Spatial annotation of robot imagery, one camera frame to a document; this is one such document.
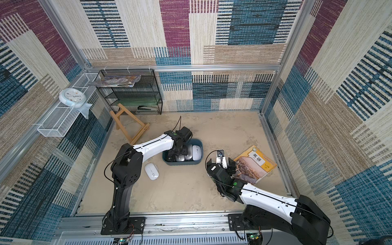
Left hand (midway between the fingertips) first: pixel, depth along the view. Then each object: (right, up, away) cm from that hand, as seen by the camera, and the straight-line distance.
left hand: (181, 152), depth 97 cm
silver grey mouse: (0, -3, -3) cm, 5 cm away
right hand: (+22, -1, -14) cm, 26 cm away
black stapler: (-27, +29, +12) cm, 41 cm away
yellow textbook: (+43, -7, -5) cm, 43 cm away
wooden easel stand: (-37, +16, -3) cm, 40 cm away
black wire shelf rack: (-24, +43, +9) cm, 50 cm away
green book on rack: (-29, +32, +5) cm, 44 cm away
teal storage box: (+7, +8, -14) cm, 17 cm away
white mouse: (+10, 0, 0) cm, 10 cm away
